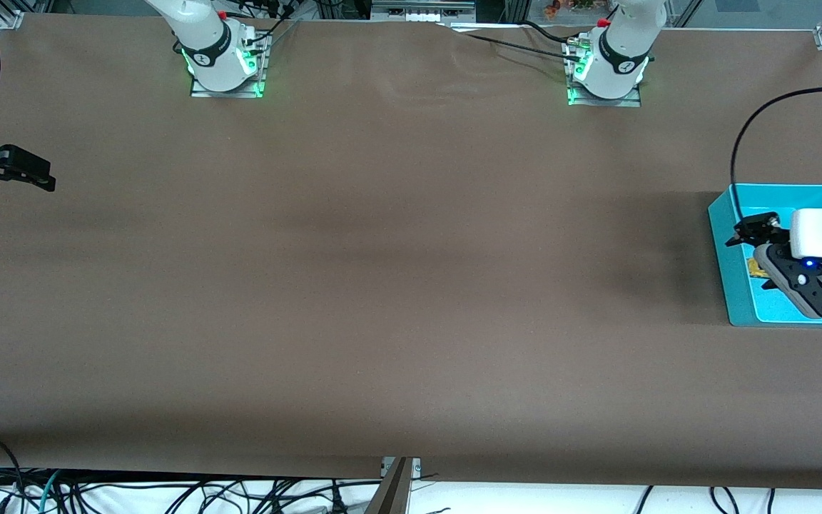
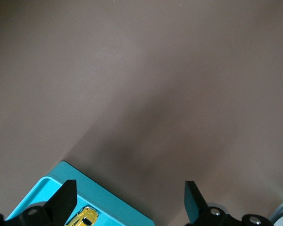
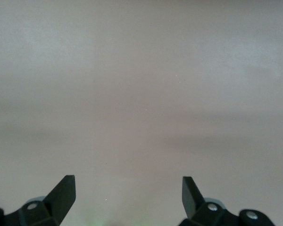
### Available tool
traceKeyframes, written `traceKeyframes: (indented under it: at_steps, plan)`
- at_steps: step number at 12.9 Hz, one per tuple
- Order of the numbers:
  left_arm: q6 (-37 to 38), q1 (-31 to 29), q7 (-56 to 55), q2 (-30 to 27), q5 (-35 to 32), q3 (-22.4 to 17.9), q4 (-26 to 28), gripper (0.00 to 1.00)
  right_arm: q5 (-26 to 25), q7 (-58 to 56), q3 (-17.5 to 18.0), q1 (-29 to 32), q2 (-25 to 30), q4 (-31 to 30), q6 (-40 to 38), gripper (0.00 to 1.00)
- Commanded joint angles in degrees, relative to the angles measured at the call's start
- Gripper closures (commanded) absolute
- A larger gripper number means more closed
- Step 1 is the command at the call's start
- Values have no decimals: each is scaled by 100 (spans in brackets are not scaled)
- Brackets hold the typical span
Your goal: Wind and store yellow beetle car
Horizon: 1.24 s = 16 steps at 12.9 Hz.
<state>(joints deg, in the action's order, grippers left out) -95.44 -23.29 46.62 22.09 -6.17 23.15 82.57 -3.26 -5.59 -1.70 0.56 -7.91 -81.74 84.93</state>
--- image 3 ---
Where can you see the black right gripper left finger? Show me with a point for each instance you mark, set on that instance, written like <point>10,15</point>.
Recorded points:
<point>59,202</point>

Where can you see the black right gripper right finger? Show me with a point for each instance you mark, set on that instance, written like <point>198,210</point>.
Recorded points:
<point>193,202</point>

